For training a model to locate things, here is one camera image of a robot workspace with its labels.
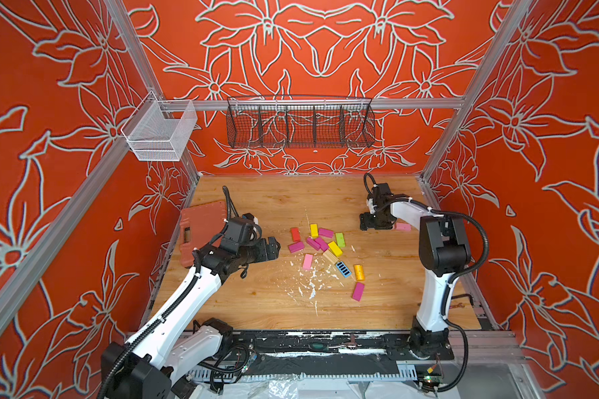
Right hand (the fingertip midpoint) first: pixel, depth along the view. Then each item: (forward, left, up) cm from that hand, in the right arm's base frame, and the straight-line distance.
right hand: (371, 222), depth 101 cm
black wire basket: (+29, +30, +29) cm, 51 cm away
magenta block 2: (-11, +23, 0) cm, 26 cm away
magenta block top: (-4, +19, -2) cm, 19 cm away
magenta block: (-12, +31, -1) cm, 33 cm away
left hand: (-20, +39, +15) cm, 46 cm away
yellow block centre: (-13, +15, 0) cm, 20 cm away
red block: (-5, +31, -2) cm, 32 cm away
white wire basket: (+20, +83, +32) cm, 91 cm away
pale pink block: (-18, +26, 0) cm, 32 cm away
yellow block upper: (-5, +24, 0) cm, 24 cm away
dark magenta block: (-10, +20, 0) cm, 23 cm away
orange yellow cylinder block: (-22, +8, 0) cm, 23 cm away
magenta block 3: (-28, +9, -3) cm, 29 cm away
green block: (-9, +14, +1) cm, 16 cm away
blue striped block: (-21, +13, 0) cm, 25 cm away
